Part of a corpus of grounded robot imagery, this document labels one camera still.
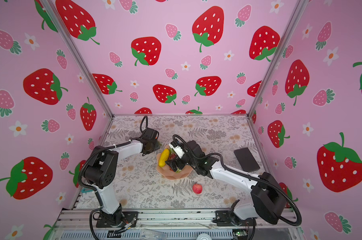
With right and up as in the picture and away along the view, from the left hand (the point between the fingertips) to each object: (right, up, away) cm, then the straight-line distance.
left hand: (157, 145), depth 99 cm
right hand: (+11, -3, -21) cm, 24 cm away
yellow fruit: (+6, -5, -10) cm, 13 cm away
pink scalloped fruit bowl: (+9, -15, -12) cm, 22 cm away
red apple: (+26, -21, -20) cm, 39 cm away
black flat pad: (+58, -8, -5) cm, 59 cm away
